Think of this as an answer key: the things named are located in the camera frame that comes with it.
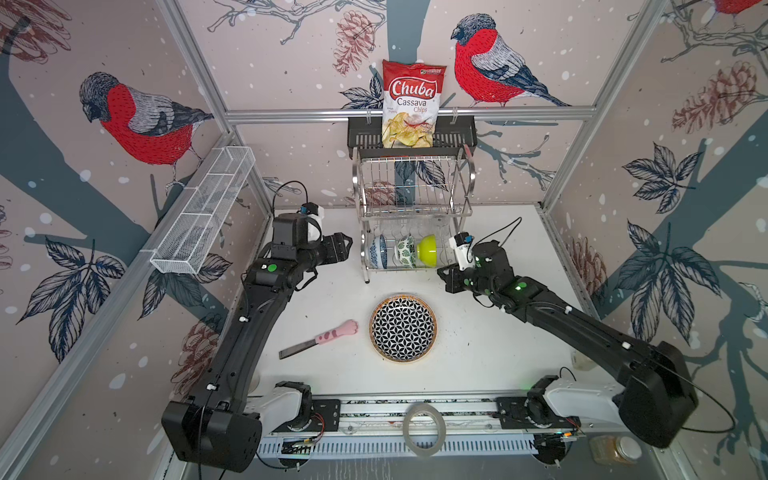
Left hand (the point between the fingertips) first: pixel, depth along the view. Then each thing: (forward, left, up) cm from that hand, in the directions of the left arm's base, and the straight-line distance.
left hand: (341, 241), depth 74 cm
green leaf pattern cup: (+8, -17, -15) cm, 24 cm away
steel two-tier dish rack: (+27, -19, -16) cm, 36 cm away
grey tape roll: (-37, -24, -24) cm, 51 cm away
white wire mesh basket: (+9, +38, +2) cm, 40 cm away
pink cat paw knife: (-11, +1, -29) cm, 31 cm away
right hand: (-3, -24, -12) cm, 27 cm away
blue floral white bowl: (+8, -9, -15) cm, 19 cm away
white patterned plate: (-12, -16, -28) cm, 34 cm away
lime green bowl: (+9, -24, -17) cm, 31 cm away
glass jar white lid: (-42, -60, -17) cm, 75 cm away
